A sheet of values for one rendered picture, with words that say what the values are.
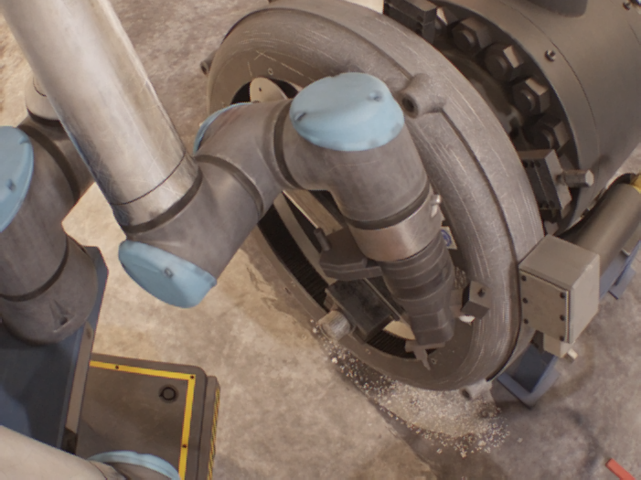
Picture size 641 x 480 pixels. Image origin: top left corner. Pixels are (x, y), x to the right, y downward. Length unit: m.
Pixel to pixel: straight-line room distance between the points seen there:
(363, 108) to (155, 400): 0.85
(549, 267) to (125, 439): 0.84
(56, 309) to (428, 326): 0.48
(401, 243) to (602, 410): 1.18
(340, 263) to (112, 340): 1.15
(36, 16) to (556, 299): 0.67
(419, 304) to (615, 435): 1.10
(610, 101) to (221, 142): 0.82
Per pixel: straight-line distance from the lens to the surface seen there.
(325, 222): 1.03
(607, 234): 0.90
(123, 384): 1.30
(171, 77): 2.49
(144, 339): 1.72
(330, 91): 0.58
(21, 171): 0.73
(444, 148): 0.78
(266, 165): 0.61
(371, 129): 0.55
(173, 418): 1.24
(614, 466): 1.09
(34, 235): 0.78
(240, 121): 0.64
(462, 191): 0.78
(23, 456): 0.34
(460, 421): 1.57
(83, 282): 0.88
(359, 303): 1.02
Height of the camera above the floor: 1.43
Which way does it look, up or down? 51 degrees down
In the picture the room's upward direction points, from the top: 3 degrees counter-clockwise
